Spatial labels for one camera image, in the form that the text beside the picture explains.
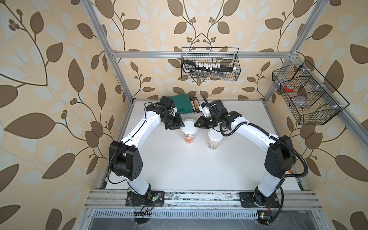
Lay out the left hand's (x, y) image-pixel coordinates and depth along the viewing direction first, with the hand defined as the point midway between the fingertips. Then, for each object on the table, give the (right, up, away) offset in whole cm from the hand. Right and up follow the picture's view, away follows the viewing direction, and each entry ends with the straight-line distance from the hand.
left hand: (181, 123), depth 82 cm
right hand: (+8, -1, +1) cm, 8 cm away
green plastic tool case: (0, +14, +37) cm, 39 cm away
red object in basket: (+62, +20, -1) cm, 66 cm away
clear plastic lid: (+5, -3, 0) cm, 6 cm away
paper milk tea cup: (+19, -13, +4) cm, 24 cm away
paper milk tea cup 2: (+4, -10, +6) cm, 13 cm away
